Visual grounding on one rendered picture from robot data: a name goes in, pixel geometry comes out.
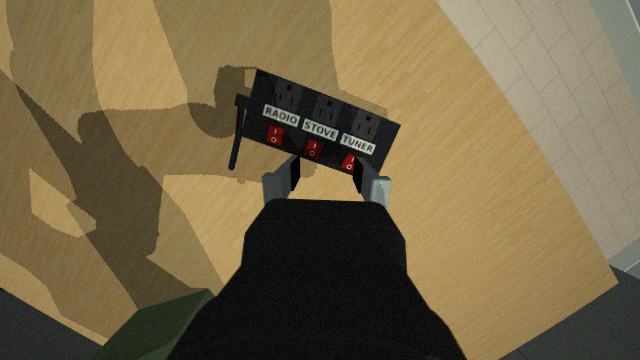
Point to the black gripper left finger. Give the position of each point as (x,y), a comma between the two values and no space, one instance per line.
(280,183)

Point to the black power strip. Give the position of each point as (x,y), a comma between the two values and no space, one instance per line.
(301,121)

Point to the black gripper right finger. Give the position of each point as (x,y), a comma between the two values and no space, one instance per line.
(372,186)

